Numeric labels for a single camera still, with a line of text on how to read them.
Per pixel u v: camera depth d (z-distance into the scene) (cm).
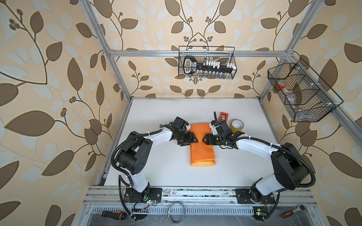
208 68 84
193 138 84
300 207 70
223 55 91
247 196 73
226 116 102
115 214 67
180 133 79
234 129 99
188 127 88
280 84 89
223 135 69
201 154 82
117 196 75
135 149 48
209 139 79
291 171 44
